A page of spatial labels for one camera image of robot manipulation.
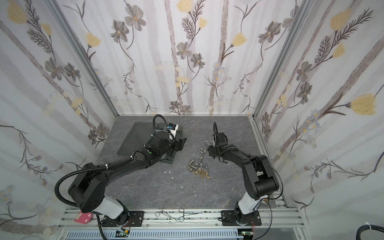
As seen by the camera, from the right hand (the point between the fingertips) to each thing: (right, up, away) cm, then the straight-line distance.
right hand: (213, 147), depth 95 cm
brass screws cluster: (-9, -14, -4) cm, 17 cm away
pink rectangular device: (-68, -32, -22) cm, 79 cm away
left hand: (-19, +8, -11) cm, 24 cm away
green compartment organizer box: (-57, +8, +15) cm, 60 cm away
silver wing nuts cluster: (-14, -11, -3) cm, 18 cm away
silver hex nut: (-4, +3, +9) cm, 10 cm away
